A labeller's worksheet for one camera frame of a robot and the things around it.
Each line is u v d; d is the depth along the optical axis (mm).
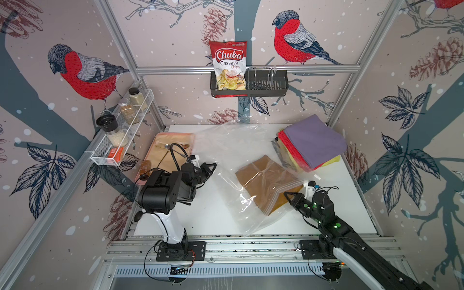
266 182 834
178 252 671
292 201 753
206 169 856
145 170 951
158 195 490
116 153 638
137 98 809
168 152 1070
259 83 1070
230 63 830
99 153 657
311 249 739
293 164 931
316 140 927
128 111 746
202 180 854
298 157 904
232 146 1045
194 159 896
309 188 770
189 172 775
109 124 644
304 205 714
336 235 584
